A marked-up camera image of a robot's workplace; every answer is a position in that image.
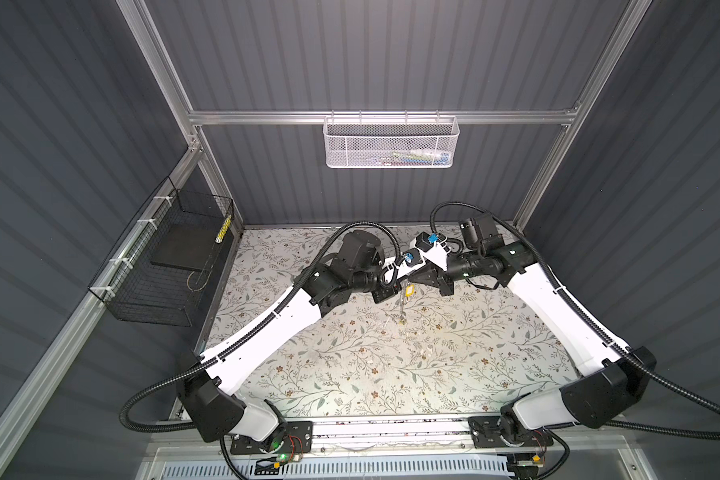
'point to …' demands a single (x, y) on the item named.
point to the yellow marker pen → (222, 231)
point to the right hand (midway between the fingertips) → (415, 278)
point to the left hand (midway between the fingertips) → (405, 270)
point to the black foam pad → (185, 246)
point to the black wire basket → (159, 271)
